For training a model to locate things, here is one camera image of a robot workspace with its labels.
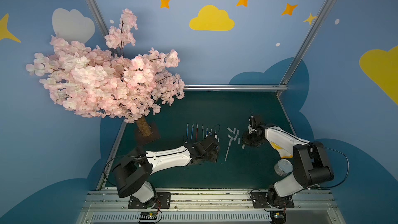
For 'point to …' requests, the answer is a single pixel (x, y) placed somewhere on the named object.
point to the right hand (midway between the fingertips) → (245, 140)
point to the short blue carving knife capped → (211, 131)
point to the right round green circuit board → (278, 217)
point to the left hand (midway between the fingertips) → (218, 152)
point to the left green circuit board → (148, 215)
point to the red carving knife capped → (197, 130)
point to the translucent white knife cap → (229, 129)
